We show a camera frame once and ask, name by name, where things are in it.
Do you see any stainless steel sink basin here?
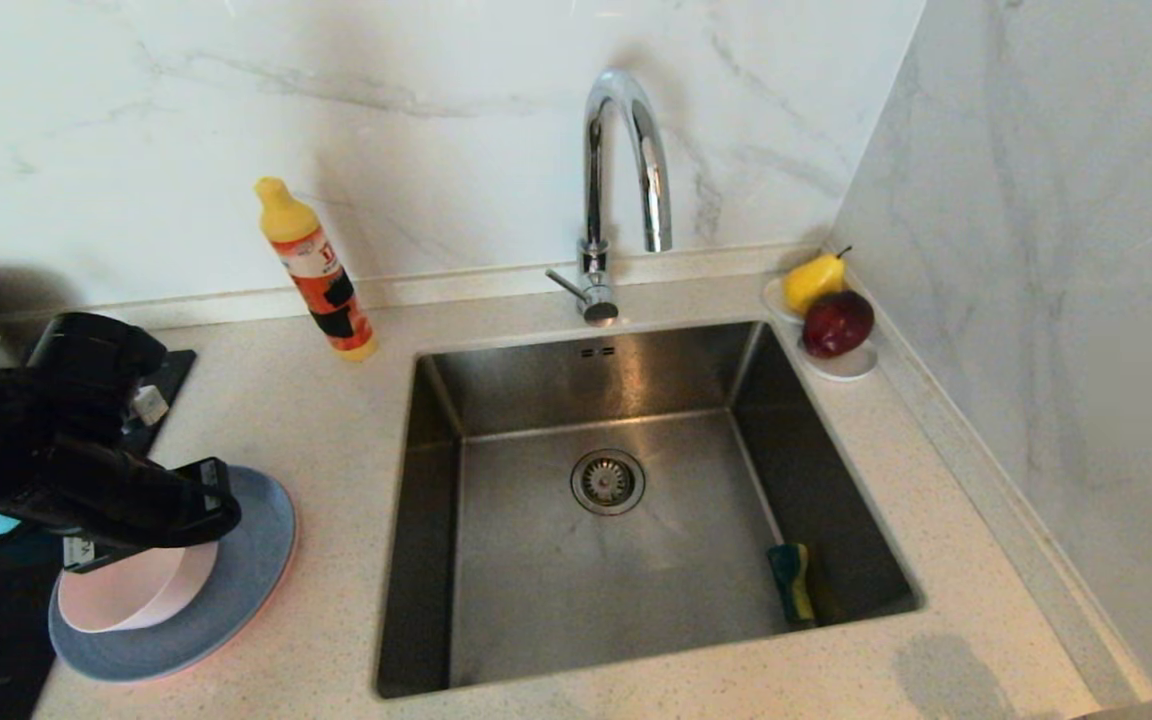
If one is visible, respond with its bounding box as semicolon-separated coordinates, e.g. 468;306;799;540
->
376;320;925;699

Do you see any yellow green sponge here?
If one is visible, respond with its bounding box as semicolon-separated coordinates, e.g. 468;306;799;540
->
768;542;819;629

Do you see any round metal drain strainer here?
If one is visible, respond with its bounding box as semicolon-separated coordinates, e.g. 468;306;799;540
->
571;449;647;517

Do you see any yellow pear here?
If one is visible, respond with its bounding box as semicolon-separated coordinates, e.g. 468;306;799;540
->
783;247;852;316

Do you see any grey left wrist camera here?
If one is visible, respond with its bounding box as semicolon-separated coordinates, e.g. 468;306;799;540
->
128;385;171;429

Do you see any chrome gooseneck faucet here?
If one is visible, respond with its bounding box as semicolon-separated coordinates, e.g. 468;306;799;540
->
547;70;675;328

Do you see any pink plate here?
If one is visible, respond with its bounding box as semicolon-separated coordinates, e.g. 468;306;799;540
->
106;500;299;685

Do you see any grey-blue plate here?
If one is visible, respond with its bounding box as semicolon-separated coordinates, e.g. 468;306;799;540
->
48;465;296;683

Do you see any orange detergent bottle yellow cap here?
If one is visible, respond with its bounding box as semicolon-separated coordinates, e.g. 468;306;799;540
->
256;177;378;362

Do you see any pale pink bowl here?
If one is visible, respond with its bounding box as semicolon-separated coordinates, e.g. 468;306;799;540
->
56;540;220;635

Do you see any dark red apple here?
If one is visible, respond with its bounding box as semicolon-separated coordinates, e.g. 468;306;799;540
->
801;291;875;360

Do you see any small white dish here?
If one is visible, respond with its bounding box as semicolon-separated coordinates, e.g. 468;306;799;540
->
762;277;879;383

